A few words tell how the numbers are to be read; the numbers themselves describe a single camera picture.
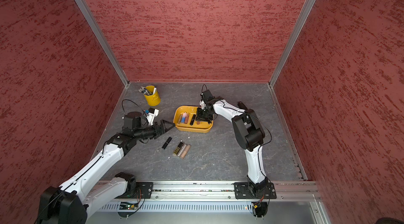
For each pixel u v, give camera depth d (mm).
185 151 855
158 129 687
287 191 757
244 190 741
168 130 705
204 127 942
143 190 744
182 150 856
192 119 990
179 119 984
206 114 834
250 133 539
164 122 707
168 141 895
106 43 974
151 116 741
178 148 857
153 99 1006
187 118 992
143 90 931
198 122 940
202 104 913
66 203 380
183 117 993
